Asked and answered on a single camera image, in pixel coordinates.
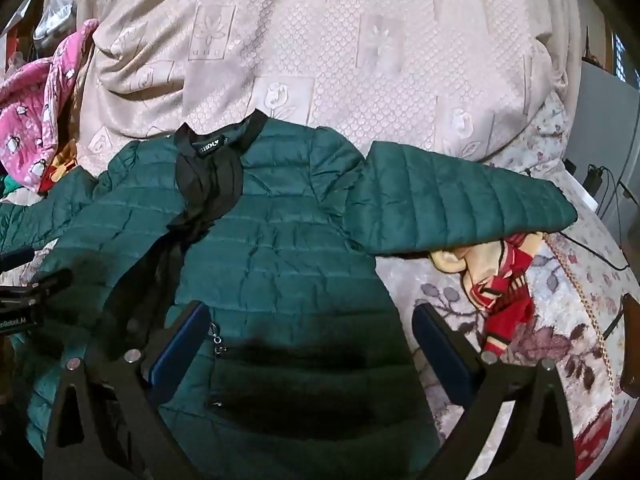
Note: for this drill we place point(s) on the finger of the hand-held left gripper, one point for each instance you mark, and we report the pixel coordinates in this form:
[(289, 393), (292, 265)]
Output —
[(45, 282), (15, 258)]

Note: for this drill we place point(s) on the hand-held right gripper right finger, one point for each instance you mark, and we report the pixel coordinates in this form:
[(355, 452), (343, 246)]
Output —
[(441, 346)]

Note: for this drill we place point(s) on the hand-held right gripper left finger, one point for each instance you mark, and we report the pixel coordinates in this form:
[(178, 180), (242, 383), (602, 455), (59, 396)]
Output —
[(180, 341)]

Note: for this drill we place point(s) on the dark green quilted jacket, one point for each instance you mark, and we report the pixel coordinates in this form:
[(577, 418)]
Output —
[(300, 260)]

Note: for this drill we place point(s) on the teal green cloth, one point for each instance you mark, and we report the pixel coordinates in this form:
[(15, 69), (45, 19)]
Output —
[(7, 186)]

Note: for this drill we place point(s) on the orange red printed cloth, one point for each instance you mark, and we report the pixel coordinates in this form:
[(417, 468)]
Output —
[(57, 170)]

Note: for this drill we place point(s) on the red yellow striped garment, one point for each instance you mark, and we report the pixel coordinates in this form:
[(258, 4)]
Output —
[(512, 270)]

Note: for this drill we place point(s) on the floral plush blanket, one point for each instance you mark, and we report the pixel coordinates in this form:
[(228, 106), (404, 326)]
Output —
[(555, 310)]

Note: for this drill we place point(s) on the pink penguin print cloth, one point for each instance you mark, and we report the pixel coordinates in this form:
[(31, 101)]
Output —
[(30, 110)]

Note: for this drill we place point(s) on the black charger adapter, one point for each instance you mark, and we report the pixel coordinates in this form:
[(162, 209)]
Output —
[(593, 177)]

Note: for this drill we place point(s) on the clear plastic bag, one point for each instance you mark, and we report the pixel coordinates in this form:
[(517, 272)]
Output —
[(52, 15)]

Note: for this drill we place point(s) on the beige embossed quilt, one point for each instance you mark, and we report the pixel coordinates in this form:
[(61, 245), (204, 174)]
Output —
[(350, 60)]

